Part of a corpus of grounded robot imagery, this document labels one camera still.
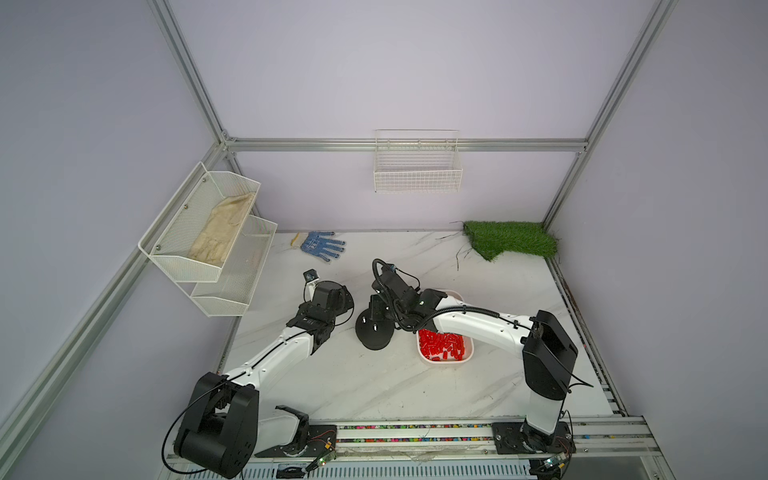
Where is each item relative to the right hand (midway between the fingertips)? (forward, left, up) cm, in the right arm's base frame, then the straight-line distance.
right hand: (373, 309), depth 84 cm
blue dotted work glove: (+36, +25, -11) cm, 45 cm away
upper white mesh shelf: (+11, +46, +20) cm, 52 cm away
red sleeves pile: (-7, -17, -11) cm, 22 cm away
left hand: (+5, +13, -2) cm, 14 cm away
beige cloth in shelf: (+12, +41, +18) cm, 46 cm away
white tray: (-10, -27, -9) cm, 30 cm away
